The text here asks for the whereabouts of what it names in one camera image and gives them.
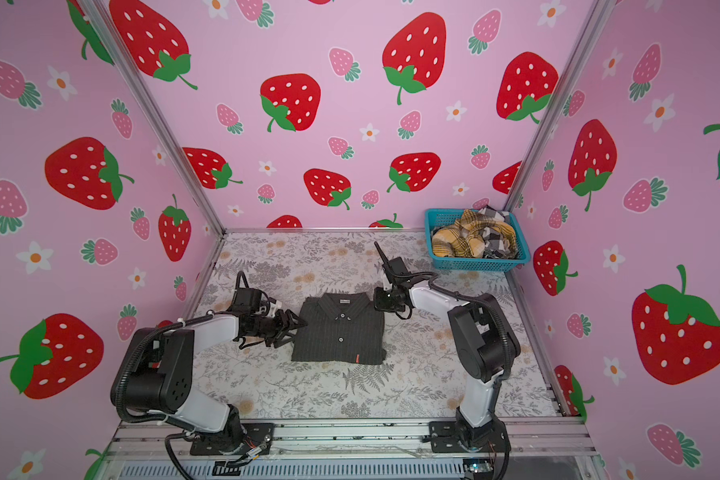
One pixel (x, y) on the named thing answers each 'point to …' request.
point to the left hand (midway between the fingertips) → (302, 328)
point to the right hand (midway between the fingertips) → (373, 303)
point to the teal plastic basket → (439, 217)
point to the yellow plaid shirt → (467, 238)
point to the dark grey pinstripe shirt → (344, 328)
